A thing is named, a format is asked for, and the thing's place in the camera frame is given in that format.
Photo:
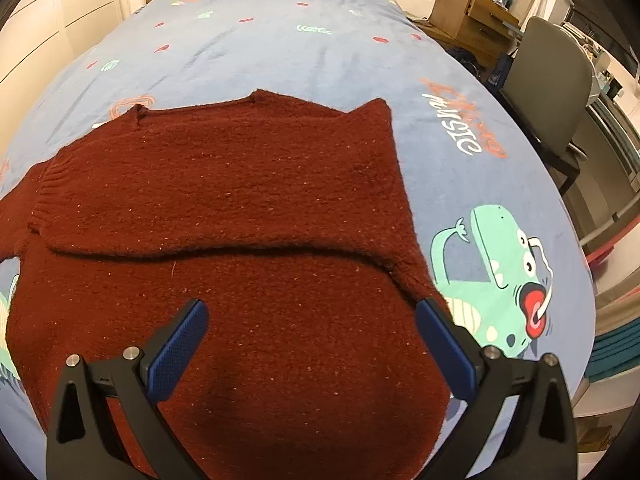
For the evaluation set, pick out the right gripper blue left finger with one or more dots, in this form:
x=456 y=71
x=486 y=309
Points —
x=83 y=441

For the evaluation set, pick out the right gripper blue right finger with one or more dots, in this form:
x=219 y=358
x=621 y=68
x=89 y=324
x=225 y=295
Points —
x=540 y=442

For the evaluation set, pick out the dark red knit sweater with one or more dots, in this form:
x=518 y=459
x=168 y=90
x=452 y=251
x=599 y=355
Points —
x=291 y=222

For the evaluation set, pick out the teal folded fabric stack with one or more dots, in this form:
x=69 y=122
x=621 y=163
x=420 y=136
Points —
x=614 y=352

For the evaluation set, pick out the blue dinosaur print bed sheet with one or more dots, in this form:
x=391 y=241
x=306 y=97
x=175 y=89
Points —
x=491 y=226

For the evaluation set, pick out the grey office chair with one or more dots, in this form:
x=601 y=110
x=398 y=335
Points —
x=546 y=91

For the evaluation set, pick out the cardboard box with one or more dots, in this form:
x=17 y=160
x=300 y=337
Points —
x=481 y=27

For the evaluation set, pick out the white wardrobe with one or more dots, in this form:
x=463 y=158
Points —
x=38 y=40

